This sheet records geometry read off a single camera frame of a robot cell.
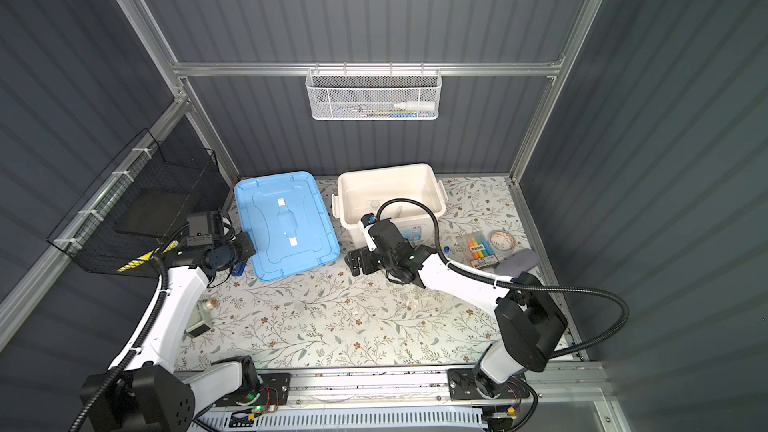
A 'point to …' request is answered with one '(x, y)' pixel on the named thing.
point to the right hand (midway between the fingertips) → (361, 256)
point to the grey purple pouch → (517, 262)
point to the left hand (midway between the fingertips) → (246, 245)
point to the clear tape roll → (502, 241)
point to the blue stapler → (239, 268)
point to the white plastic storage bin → (406, 194)
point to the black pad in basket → (157, 212)
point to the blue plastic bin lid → (289, 223)
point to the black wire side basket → (88, 232)
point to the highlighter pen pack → (481, 253)
